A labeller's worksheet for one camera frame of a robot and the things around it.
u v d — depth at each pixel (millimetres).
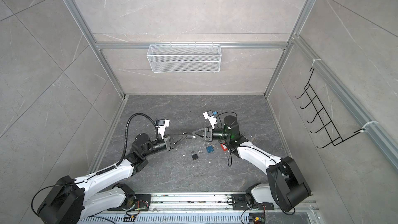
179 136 697
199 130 711
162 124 681
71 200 401
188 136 717
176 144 691
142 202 732
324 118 687
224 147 904
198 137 709
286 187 416
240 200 731
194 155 884
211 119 716
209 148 910
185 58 1005
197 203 746
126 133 610
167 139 652
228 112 693
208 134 675
